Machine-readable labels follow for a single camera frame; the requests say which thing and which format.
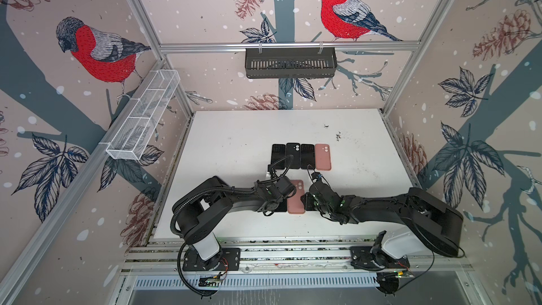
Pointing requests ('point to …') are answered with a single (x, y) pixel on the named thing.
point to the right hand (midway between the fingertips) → (299, 201)
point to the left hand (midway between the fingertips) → (274, 189)
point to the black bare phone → (307, 156)
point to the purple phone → (278, 152)
